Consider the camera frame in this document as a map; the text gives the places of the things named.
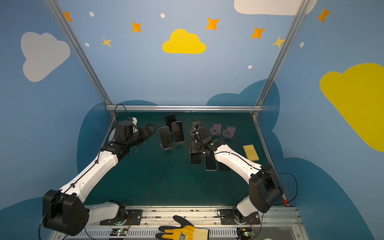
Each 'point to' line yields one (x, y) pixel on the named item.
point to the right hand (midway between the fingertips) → (195, 143)
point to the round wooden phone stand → (194, 124)
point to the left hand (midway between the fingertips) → (154, 129)
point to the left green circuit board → (118, 232)
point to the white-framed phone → (210, 163)
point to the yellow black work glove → (184, 231)
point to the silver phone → (165, 137)
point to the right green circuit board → (248, 234)
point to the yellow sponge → (251, 152)
